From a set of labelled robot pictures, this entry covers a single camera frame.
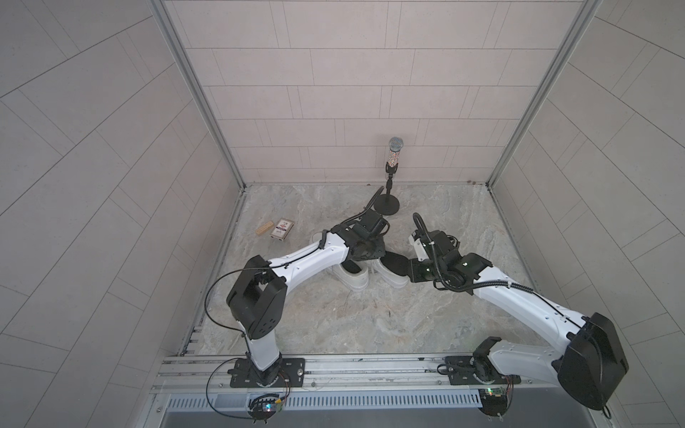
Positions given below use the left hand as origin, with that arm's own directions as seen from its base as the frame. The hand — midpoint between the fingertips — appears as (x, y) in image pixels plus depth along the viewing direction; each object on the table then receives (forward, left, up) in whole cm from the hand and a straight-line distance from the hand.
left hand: (385, 249), depth 85 cm
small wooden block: (+14, +44, -9) cm, 48 cm away
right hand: (-7, -5, 0) cm, 9 cm away
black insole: (-4, +11, -5) cm, 12 cm away
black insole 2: (-4, -3, -1) cm, 6 cm away
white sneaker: (-9, +11, -5) cm, 15 cm away
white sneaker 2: (-8, -2, -4) cm, 9 cm away
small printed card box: (+13, +37, -8) cm, 40 cm away
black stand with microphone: (+26, -4, -7) cm, 27 cm away
